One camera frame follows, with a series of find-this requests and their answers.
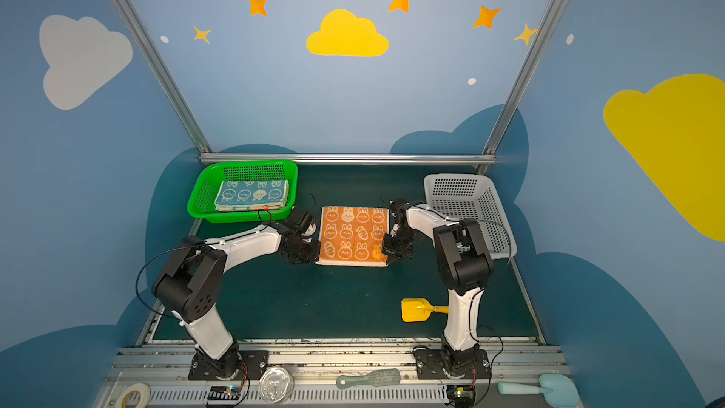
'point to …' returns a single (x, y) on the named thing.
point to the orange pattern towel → (353, 236)
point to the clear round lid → (277, 384)
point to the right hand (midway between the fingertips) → (389, 258)
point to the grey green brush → (377, 378)
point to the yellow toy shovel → (419, 310)
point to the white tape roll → (144, 395)
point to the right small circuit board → (463, 396)
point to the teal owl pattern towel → (253, 193)
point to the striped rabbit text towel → (248, 208)
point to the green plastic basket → (201, 204)
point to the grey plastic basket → (469, 197)
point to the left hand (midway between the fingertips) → (318, 255)
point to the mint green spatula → (560, 390)
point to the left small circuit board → (224, 395)
